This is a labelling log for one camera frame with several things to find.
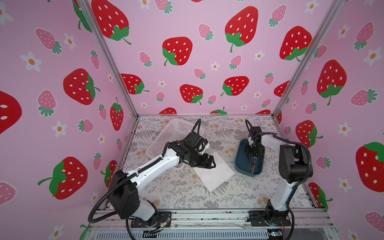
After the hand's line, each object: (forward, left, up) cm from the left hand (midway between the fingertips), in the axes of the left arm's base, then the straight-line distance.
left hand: (211, 165), depth 75 cm
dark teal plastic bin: (+9, -21, -15) cm, 27 cm away
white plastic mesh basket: (+35, +23, -13) cm, 44 cm away
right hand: (+16, -28, -17) cm, 36 cm away
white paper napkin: (0, -3, -17) cm, 17 cm away
